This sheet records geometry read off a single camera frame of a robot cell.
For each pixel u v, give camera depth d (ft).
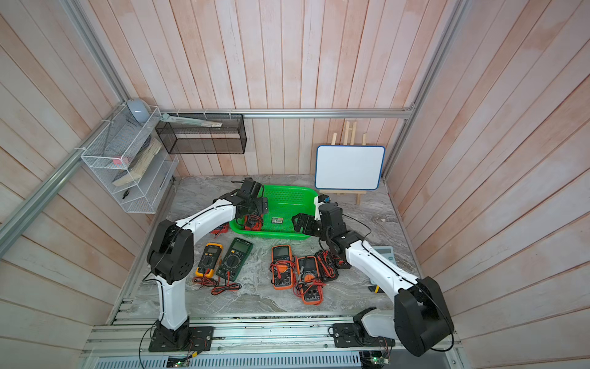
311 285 2.62
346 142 3.13
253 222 3.13
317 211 2.46
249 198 2.49
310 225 2.43
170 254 1.73
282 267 2.80
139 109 2.71
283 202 3.42
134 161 2.51
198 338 2.40
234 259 2.94
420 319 1.33
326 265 2.82
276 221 3.39
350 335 2.40
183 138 3.41
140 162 2.62
